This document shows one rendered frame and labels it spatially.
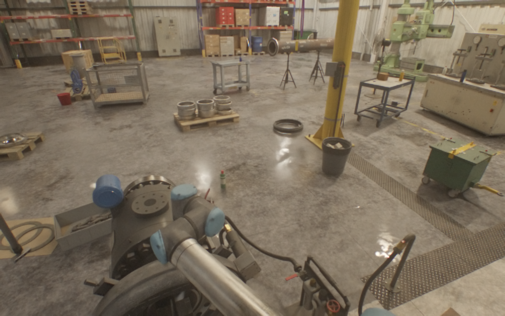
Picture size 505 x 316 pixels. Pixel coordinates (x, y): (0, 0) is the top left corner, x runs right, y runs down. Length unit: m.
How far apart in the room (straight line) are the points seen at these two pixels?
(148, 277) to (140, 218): 0.50
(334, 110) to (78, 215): 3.74
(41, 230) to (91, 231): 0.64
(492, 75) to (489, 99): 0.92
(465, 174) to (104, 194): 3.59
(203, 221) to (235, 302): 0.28
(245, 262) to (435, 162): 2.99
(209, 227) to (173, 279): 0.44
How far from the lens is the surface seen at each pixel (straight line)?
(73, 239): 3.00
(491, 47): 7.26
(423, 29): 11.58
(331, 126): 4.45
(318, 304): 1.74
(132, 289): 1.24
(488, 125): 6.35
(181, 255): 0.75
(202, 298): 1.59
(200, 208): 0.85
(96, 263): 2.80
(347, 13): 4.17
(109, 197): 1.75
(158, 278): 1.21
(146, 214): 1.60
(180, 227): 0.80
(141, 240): 1.52
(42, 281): 2.91
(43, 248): 3.21
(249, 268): 1.40
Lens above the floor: 1.90
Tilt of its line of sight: 29 degrees down
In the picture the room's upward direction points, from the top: straight up
